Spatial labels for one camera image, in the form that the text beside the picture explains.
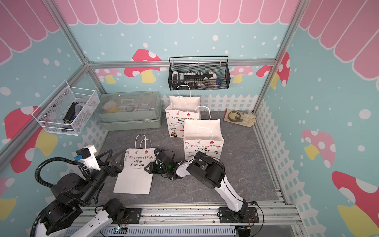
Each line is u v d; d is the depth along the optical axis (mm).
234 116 1173
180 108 1015
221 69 932
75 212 441
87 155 489
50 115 670
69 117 687
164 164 735
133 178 833
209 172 546
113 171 530
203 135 912
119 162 560
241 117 1156
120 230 727
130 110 998
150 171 821
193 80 878
